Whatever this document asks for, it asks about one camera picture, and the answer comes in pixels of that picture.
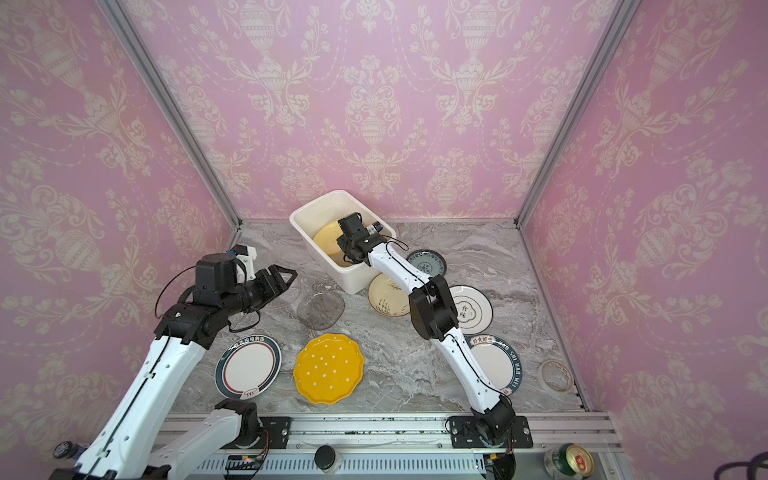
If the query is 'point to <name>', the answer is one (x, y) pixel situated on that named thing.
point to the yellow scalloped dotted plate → (328, 368)
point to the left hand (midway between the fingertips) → (291, 279)
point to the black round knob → (324, 456)
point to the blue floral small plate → (428, 261)
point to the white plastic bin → (313, 217)
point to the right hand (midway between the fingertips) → (341, 240)
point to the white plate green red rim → (248, 366)
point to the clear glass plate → (321, 310)
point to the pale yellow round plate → (326, 241)
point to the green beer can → (569, 460)
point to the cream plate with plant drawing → (388, 296)
